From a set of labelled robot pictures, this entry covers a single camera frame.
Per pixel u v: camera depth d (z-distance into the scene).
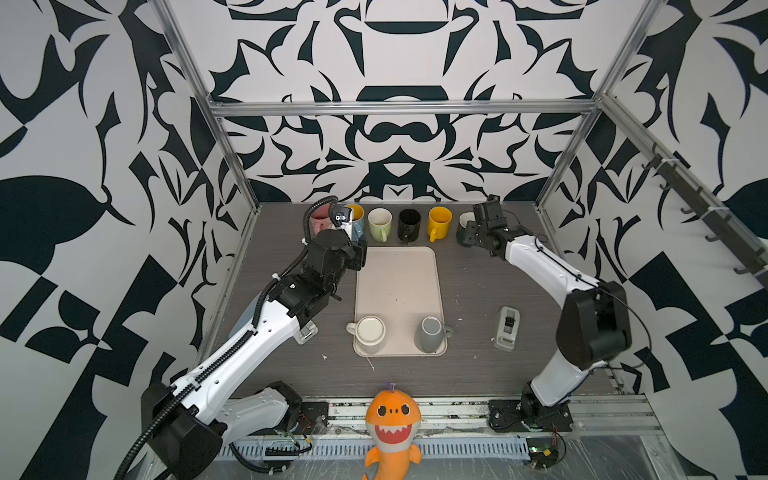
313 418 0.74
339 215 0.59
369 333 0.81
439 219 1.06
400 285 0.97
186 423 0.37
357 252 0.65
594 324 0.46
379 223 1.03
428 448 0.71
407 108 0.94
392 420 0.66
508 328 0.86
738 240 0.55
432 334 0.78
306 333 0.87
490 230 0.70
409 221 1.05
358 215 1.02
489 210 0.70
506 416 0.74
